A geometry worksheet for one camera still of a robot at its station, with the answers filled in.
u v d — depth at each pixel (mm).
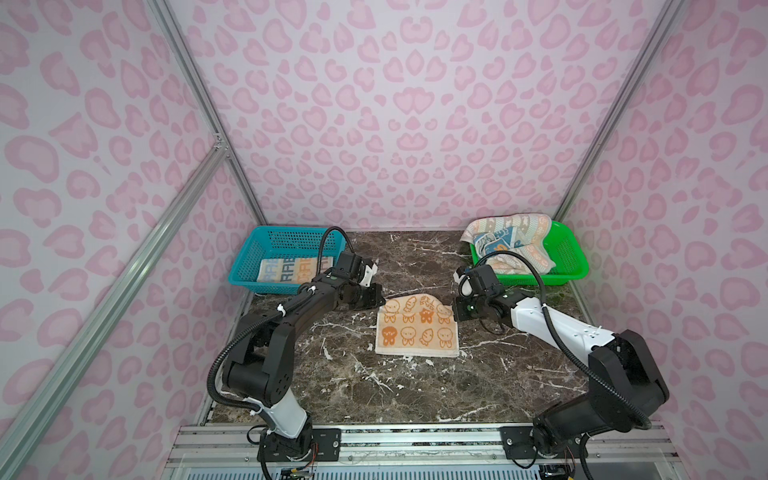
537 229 1101
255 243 1054
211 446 751
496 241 1086
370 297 796
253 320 482
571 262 1029
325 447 733
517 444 735
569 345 464
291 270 1066
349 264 732
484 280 691
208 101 833
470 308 757
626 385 428
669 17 694
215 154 881
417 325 938
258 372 461
